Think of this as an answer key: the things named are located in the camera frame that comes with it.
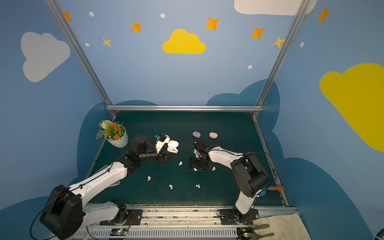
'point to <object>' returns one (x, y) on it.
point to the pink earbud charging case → (213, 135)
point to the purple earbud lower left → (171, 186)
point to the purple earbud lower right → (198, 186)
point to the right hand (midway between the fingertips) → (192, 166)
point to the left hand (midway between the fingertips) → (176, 152)
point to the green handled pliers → (256, 236)
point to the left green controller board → (119, 232)
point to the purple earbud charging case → (196, 134)
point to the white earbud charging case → (172, 144)
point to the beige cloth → (286, 227)
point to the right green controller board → (244, 233)
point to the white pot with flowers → (115, 133)
